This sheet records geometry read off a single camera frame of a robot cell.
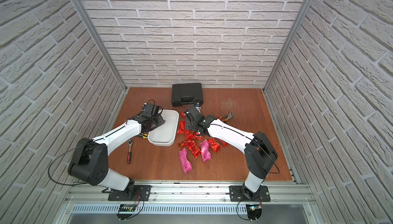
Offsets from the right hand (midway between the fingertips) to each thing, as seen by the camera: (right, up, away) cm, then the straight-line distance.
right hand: (192, 121), depth 86 cm
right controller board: (+30, -40, -16) cm, 53 cm away
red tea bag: (+1, -16, -1) cm, 16 cm away
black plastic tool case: (-7, +18, +31) cm, 37 cm away
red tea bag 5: (+19, -13, +3) cm, 23 cm away
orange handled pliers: (+23, +1, +16) cm, 28 cm away
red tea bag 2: (-5, -13, +1) cm, 14 cm away
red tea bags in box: (-7, -5, +11) cm, 14 cm away
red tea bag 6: (-8, +3, +17) cm, 19 cm away
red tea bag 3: (-1, -9, +4) cm, 10 cm away
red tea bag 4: (+13, -14, +2) cm, 19 cm away
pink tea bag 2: (-3, -22, -7) cm, 24 cm away
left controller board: (-31, -41, -15) cm, 54 cm away
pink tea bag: (+8, -18, -3) cm, 19 cm away
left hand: (-19, +1, +5) cm, 20 cm away
